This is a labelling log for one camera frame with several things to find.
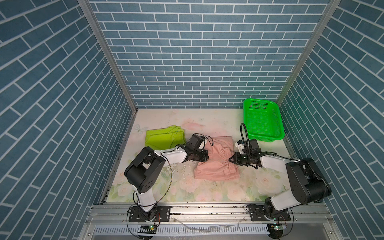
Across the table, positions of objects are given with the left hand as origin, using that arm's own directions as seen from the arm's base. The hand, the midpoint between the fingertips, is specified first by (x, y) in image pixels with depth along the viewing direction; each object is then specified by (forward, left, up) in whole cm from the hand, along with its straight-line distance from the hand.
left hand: (209, 157), depth 90 cm
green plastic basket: (+33, -45, -3) cm, 56 cm away
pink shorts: (-6, -5, 0) cm, 8 cm away
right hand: (0, -12, -1) cm, 12 cm away
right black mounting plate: (-29, -23, -2) cm, 37 cm away
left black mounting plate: (-29, +27, -2) cm, 39 cm away
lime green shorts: (+15, +29, 0) cm, 33 cm away
